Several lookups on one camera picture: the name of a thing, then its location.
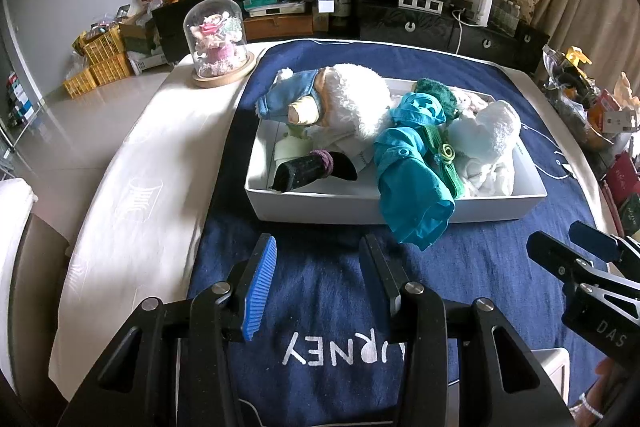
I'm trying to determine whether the pile of bags and packages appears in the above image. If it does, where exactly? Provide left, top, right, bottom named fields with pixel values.
left=542, top=47, right=640, bottom=238

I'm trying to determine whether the pale mint cloth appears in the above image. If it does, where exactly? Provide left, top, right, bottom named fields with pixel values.
left=274, top=129, right=313, bottom=165

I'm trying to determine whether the small tan plush toy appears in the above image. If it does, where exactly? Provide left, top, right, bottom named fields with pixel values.
left=450, top=89, right=488, bottom=115

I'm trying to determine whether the navy blue printed blanket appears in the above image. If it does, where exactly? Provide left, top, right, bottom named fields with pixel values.
left=177, top=38, right=608, bottom=427

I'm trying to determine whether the shaggy white unicorn plush toy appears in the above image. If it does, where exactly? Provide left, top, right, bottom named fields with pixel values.
left=257, top=63, right=393, bottom=140

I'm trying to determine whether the black sock with purple cuff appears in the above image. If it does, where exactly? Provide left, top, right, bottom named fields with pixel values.
left=272, top=149, right=358, bottom=194

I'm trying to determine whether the white fleece plush toy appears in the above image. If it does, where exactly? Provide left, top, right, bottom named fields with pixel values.
left=447, top=99, right=522, bottom=162

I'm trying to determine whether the teal white box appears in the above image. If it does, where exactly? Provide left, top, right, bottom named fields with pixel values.
left=243, top=0, right=306, bottom=16

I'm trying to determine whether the white slotted basket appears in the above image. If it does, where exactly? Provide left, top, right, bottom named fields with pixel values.
left=129, top=52, right=168, bottom=75

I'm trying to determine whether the green fuzzy sock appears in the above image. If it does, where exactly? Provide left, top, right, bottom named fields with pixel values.
left=412, top=78, right=458, bottom=118

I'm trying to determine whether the black television console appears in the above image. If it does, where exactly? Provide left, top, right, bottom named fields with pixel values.
left=152, top=0, right=551, bottom=72

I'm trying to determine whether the white table cloth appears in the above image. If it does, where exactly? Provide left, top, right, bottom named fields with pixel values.
left=50, top=38, right=616, bottom=408

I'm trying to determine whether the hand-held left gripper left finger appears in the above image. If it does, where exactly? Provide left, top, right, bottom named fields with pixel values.
left=57, top=233, right=278, bottom=427

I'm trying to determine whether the white triple socket panel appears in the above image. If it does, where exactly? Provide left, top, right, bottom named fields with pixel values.
left=397, top=0, right=445, bottom=12

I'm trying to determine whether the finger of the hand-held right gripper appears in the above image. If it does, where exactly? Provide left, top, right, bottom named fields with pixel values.
left=526, top=231, right=618, bottom=288
left=570, top=221, right=640, bottom=260

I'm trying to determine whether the white power cable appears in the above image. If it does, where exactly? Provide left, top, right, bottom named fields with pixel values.
left=450, top=9, right=468, bottom=52

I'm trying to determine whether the glass dome with preserved flowers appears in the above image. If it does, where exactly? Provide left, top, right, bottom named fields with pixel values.
left=182, top=0, right=257, bottom=88

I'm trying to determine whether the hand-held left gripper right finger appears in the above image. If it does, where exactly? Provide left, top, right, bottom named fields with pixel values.
left=359, top=234, right=576, bottom=427

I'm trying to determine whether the white knitted cloth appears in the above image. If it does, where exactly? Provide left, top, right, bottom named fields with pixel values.
left=312, top=129, right=373, bottom=175

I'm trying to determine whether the white beaded bracelet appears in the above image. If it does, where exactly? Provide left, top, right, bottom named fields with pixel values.
left=575, top=394, right=606, bottom=420

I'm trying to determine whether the brown wooden box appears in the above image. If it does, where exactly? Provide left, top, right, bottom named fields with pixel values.
left=244, top=14, right=313, bottom=38

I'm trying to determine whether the shallow white cardboard box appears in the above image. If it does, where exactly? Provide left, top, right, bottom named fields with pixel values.
left=244, top=77, right=548, bottom=224

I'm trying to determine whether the green headband with rosette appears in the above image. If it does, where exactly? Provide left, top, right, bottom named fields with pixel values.
left=417, top=122, right=468, bottom=200

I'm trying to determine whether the yellow plastic crate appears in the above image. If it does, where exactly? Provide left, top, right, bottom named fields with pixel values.
left=62, top=68, right=98, bottom=100
left=82, top=27, right=126, bottom=64
left=90, top=53, right=133, bottom=86

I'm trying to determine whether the white fleece cloth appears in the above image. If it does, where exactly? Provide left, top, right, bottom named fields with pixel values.
left=457, top=154, right=516, bottom=198

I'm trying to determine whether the white air purifier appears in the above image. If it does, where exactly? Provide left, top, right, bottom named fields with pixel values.
left=470, top=0, right=496, bottom=26

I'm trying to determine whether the stack of blue white boxes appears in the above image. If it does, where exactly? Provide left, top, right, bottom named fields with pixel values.
left=5, top=72, right=36, bottom=128

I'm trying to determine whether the teal satin cloth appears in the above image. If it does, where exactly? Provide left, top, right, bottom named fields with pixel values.
left=372, top=92, right=456, bottom=252

